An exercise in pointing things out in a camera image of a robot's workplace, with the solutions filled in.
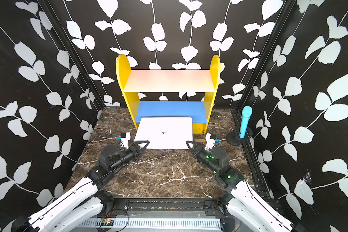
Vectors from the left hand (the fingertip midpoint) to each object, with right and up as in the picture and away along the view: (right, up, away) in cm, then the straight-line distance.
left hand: (150, 142), depth 70 cm
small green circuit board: (-22, -40, +2) cm, 46 cm away
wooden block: (+29, -4, +30) cm, 42 cm away
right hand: (+17, +1, -1) cm, 17 cm away
